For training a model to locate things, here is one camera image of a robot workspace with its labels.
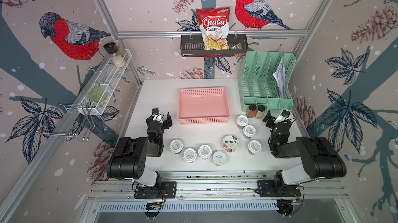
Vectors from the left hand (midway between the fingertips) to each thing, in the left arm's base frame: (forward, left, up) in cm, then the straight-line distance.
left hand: (163, 110), depth 91 cm
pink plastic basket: (+13, -23, -13) cm, 29 cm away
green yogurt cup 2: (-25, -17, -4) cm, 31 cm away
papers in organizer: (+16, -70, +14) cm, 73 cm away
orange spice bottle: (+2, -55, -4) cm, 55 cm away
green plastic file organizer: (+31, -67, -11) cm, 74 cm away
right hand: (-1, -68, 0) cm, 68 cm away
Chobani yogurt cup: (-18, -40, -6) cm, 44 cm away
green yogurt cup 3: (-23, -25, -5) cm, 34 cm away
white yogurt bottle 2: (-12, -51, -5) cm, 52 cm away
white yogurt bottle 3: (-21, -52, -5) cm, 56 cm away
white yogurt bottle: (-5, -48, -4) cm, 48 cm away
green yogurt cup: (-20, -10, -5) cm, 23 cm away
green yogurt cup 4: (-26, -33, -5) cm, 42 cm away
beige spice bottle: (0, -60, -3) cm, 60 cm away
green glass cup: (-7, +25, +25) cm, 36 cm away
